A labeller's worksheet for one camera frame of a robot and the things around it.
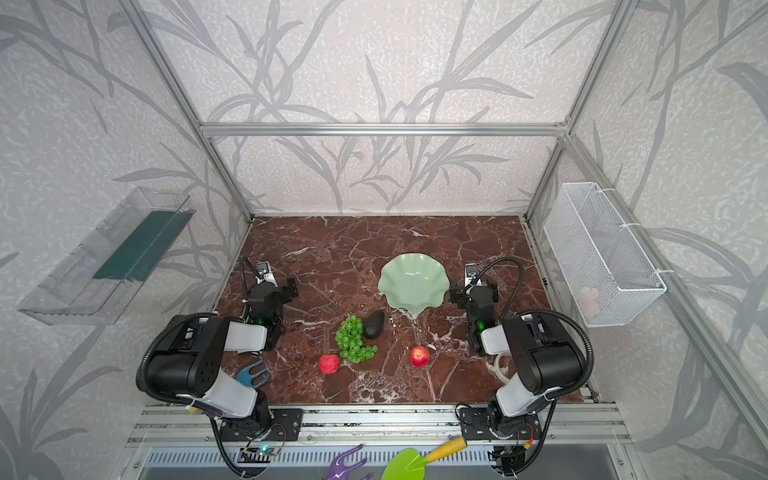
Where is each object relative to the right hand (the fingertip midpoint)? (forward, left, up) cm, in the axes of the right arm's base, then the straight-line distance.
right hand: (475, 270), depth 94 cm
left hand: (0, +63, +2) cm, 63 cm away
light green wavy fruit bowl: (+1, +20, -8) cm, 21 cm away
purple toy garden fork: (-50, +38, -7) cm, 63 cm away
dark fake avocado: (-17, +31, -4) cm, 36 cm away
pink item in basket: (-19, -23, +13) cm, 32 cm away
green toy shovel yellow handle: (-49, +22, -7) cm, 54 cm away
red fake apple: (-26, +18, -3) cm, 32 cm away
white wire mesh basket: (-16, -19, +27) cm, 37 cm away
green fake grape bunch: (-21, +38, -3) cm, 43 cm away
